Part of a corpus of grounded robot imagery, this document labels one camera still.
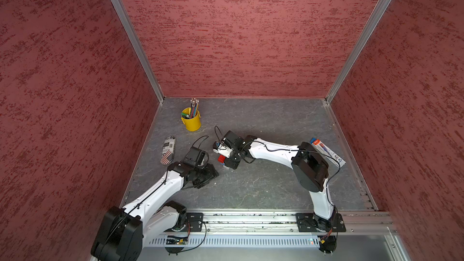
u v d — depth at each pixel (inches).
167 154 36.0
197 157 26.5
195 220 29.4
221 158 31.3
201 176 28.0
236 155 25.8
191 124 39.5
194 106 37.9
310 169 19.9
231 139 28.0
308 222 29.0
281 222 29.8
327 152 37.3
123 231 15.7
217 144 31.2
